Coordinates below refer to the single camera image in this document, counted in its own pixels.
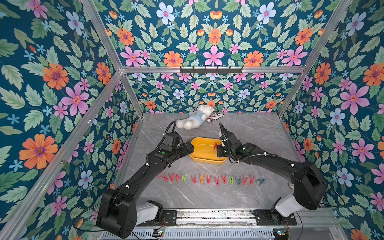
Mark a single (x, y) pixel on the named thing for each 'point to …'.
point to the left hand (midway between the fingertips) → (191, 148)
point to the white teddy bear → (195, 118)
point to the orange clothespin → (202, 179)
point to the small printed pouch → (215, 116)
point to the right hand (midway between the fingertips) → (217, 149)
